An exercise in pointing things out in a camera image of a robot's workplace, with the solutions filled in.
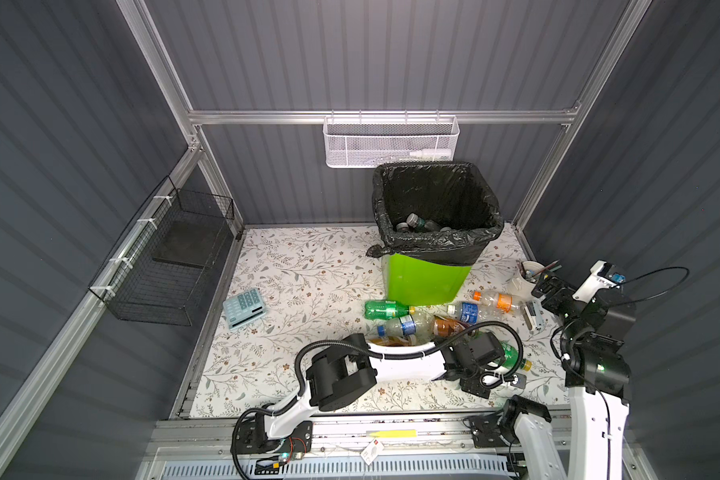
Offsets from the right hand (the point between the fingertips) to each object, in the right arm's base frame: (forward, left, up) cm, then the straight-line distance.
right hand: (569, 283), depth 66 cm
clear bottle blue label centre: (+2, +33, -25) cm, 42 cm away
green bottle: (+7, +40, -25) cm, 48 cm away
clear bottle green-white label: (+32, +29, -12) cm, 44 cm away
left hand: (-11, +12, -25) cm, 30 cm away
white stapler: (+6, -5, -27) cm, 28 cm away
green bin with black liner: (+34, +24, -13) cm, 43 cm away
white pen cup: (+16, -4, -18) cm, 25 cm away
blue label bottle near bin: (+6, +14, -26) cm, 30 cm away
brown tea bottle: (-2, +38, -26) cm, 46 cm away
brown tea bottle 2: (+1, +23, -24) cm, 34 cm away
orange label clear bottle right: (+11, +5, -27) cm, 30 cm away
